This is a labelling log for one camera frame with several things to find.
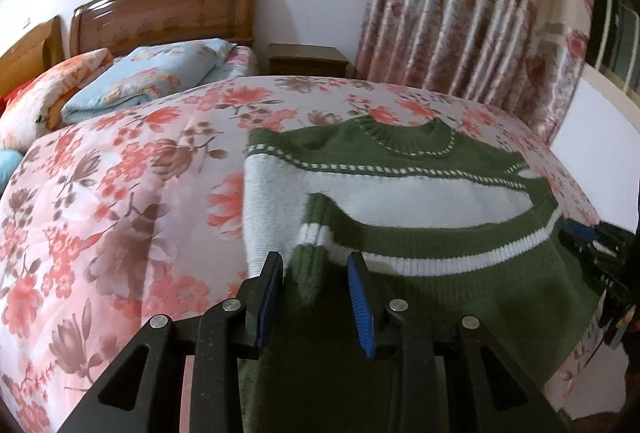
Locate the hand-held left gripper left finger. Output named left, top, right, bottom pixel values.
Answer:
left=59, top=251, right=286, bottom=433

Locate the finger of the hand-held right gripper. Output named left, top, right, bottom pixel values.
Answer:
left=562, top=219, right=601, bottom=242
left=590, top=238, right=631, bottom=262

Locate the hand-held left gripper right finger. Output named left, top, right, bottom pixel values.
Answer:
left=346, top=251, right=571, bottom=433

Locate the green knit sweater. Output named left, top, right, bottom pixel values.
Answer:
left=239, top=117, right=601, bottom=433

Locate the pink floral blanket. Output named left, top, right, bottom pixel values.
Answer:
left=0, top=74, right=606, bottom=433

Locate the window with white grille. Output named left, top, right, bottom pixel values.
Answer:
left=585, top=0, right=640, bottom=94

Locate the pink floral curtain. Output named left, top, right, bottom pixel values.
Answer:
left=352, top=0, right=596, bottom=146

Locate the wooden nightstand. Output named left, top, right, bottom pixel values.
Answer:
left=267, top=43, right=349, bottom=79

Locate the light blue floral pillow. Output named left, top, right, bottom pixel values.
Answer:
left=61, top=38, right=237, bottom=124

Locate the orange floral pillow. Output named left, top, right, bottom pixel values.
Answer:
left=0, top=48, right=115, bottom=149

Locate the large carved wooden headboard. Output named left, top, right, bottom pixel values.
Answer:
left=69, top=0, right=260, bottom=59

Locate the red pillow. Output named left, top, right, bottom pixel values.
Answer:
left=0, top=82, right=32, bottom=115

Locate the small wooden headboard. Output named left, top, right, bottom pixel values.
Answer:
left=0, top=16, right=65, bottom=86

